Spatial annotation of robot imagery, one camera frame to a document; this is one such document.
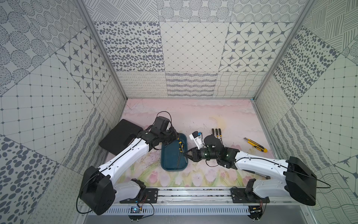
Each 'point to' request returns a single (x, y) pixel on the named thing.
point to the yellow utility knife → (256, 145)
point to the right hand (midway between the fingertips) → (184, 155)
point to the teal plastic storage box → (172, 158)
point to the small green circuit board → (135, 210)
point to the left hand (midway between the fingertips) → (180, 132)
